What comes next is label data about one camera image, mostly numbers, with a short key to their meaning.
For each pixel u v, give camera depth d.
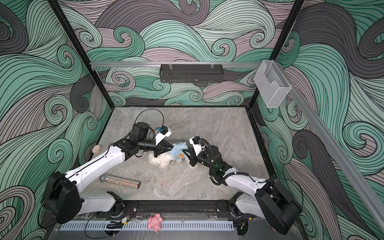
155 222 0.67
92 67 0.96
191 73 0.95
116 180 0.79
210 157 0.59
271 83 0.78
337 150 0.51
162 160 0.75
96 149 0.92
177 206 0.76
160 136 0.67
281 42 0.83
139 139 0.62
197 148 0.69
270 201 0.41
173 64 0.93
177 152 0.75
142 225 0.70
